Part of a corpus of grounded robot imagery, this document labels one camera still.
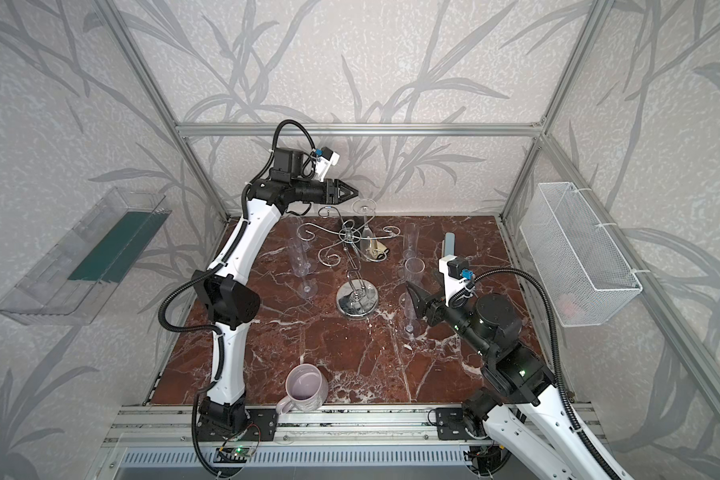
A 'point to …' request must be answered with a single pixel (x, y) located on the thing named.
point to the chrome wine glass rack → (358, 297)
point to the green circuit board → (238, 454)
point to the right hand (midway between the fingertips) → (421, 267)
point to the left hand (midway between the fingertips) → (356, 184)
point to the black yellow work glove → (376, 250)
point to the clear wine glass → (410, 239)
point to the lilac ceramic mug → (306, 387)
